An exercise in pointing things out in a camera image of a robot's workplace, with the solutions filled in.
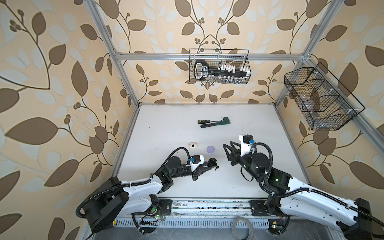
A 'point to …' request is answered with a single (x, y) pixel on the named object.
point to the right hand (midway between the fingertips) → (227, 145)
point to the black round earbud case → (212, 162)
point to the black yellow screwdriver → (204, 121)
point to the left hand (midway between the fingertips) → (211, 165)
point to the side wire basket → (326, 103)
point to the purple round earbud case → (210, 149)
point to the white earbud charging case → (190, 145)
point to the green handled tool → (226, 121)
